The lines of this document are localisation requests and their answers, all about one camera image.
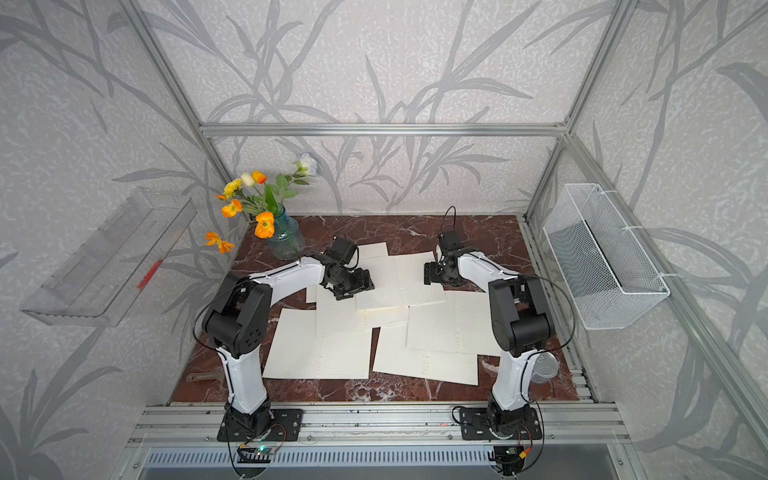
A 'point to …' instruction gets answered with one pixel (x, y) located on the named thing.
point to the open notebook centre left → (342, 318)
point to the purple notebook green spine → (462, 324)
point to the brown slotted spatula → (219, 376)
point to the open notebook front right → (393, 356)
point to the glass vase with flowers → (262, 203)
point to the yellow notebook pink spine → (399, 280)
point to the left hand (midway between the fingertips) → (368, 288)
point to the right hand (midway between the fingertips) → (435, 276)
